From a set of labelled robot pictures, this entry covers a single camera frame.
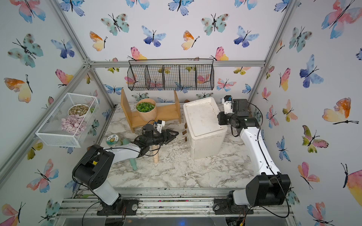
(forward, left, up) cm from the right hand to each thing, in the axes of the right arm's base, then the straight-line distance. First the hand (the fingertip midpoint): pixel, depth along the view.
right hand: (221, 113), depth 79 cm
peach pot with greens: (+9, +46, -8) cm, 47 cm away
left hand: (-7, +24, -11) cm, 27 cm away
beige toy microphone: (-16, +38, -26) cm, 49 cm away
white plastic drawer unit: (-14, +9, -2) cm, 16 cm away
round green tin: (-9, +67, -19) cm, 70 cm away
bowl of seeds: (-8, +72, +8) cm, 72 cm away
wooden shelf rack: (+15, +37, -19) cm, 44 cm away
